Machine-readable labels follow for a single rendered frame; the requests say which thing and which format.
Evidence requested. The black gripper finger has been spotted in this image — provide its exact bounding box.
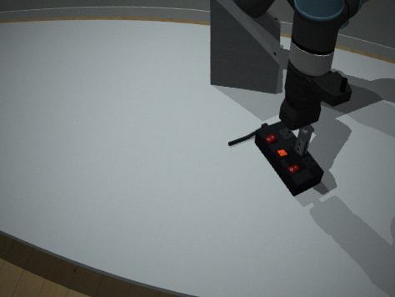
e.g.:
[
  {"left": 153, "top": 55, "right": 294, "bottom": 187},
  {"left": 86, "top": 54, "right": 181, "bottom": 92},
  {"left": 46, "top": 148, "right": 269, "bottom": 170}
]
[
  {"left": 304, "top": 124, "right": 314, "bottom": 154},
  {"left": 295, "top": 127, "right": 309, "bottom": 156}
]

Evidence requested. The black power strip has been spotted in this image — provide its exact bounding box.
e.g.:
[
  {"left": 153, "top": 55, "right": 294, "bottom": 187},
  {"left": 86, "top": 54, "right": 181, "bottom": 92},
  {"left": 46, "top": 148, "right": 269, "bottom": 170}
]
[{"left": 228, "top": 121, "right": 324, "bottom": 197}]

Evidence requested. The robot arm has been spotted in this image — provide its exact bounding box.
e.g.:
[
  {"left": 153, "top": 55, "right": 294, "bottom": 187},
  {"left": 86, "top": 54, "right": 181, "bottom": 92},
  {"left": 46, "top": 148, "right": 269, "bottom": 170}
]
[{"left": 233, "top": 0, "right": 369, "bottom": 55}]

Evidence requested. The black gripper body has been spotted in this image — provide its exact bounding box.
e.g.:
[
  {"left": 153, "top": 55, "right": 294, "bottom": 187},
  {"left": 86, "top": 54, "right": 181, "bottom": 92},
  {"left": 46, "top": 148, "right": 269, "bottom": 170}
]
[{"left": 279, "top": 39, "right": 352, "bottom": 131}]

